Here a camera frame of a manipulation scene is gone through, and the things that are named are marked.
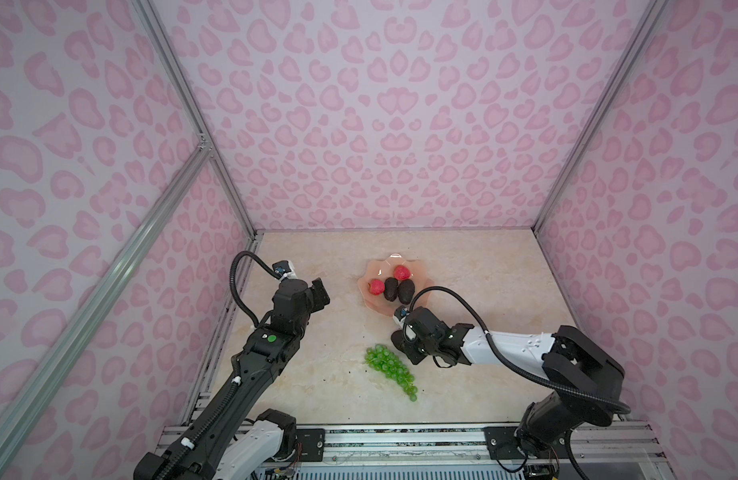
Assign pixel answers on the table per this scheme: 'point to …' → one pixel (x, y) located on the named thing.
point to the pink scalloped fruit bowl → (384, 269)
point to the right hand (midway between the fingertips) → (406, 342)
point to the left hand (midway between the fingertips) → (310, 279)
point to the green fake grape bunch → (380, 358)
